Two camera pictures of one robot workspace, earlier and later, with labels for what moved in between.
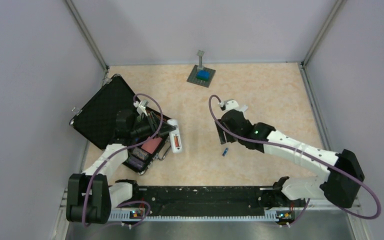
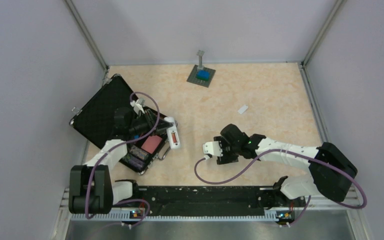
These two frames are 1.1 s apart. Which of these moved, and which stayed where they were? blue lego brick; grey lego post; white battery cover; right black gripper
Moved: right black gripper
Stayed: grey lego post; white battery cover; blue lego brick
